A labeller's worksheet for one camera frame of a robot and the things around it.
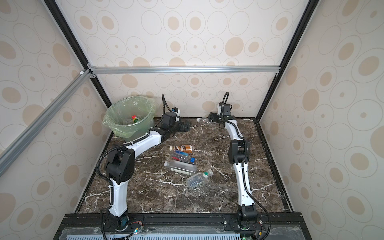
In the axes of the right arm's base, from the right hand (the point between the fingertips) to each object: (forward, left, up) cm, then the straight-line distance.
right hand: (214, 115), depth 114 cm
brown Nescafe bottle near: (-30, +20, -1) cm, 36 cm away
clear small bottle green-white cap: (-47, +13, -7) cm, 50 cm away
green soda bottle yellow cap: (-12, +55, +9) cm, 57 cm away
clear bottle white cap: (-1, +12, -4) cm, 13 cm away
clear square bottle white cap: (-41, +23, -4) cm, 47 cm away
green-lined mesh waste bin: (-9, +59, +9) cm, 60 cm away
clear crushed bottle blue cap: (-32, +24, -5) cm, 40 cm away
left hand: (-17, +18, +13) cm, 29 cm away
